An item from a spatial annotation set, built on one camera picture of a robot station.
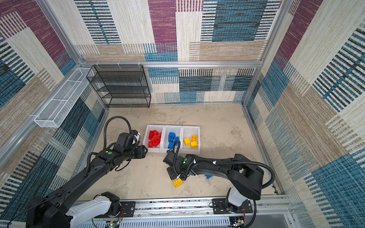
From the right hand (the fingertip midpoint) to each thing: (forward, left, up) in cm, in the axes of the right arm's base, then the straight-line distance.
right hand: (176, 173), depth 82 cm
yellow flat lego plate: (-5, -1, -2) cm, 5 cm away
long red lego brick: (+28, +17, 0) cm, 32 cm away
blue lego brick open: (+19, +4, -1) cm, 19 cm away
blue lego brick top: (+26, +3, 0) cm, 27 cm away
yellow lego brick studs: (+18, -12, 0) cm, 21 cm away
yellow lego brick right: (+23, -12, 0) cm, 26 cm away
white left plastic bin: (+15, +10, +2) cm, 18 cm away
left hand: (+11, +17, +10) cm, 23 cm away
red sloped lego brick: (+21, +13, +2) cm, 25 cm away
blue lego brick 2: (-2, -19, -2) cm, 19 cm away
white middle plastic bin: (+31, -1, -1) cm, 31 cm away
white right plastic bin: (+26, -7, +4) cm, 27 cm away
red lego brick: (+20, +18, -2) cm, 27 cm away
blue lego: (+23, 0, 0) cm, 23 cm away
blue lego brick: (+23, +4, 0) cm, 23 cm away
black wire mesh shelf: (+61, +41, +15) cm, 76 cm away
